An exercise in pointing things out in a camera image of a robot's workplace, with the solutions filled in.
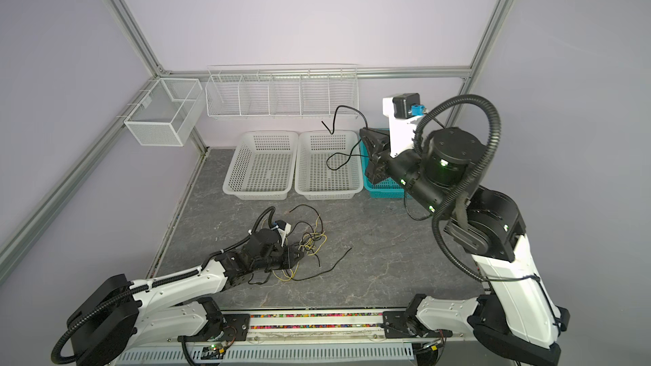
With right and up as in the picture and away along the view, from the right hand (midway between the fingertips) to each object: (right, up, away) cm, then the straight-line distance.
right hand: (364, 134), depth 47 cm
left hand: (-16, -35, +34) cm, 52 cm away
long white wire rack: (-26, +25, +53) cm, 64 cm away
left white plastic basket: (-39, -5, +68) cm, 79 cm away
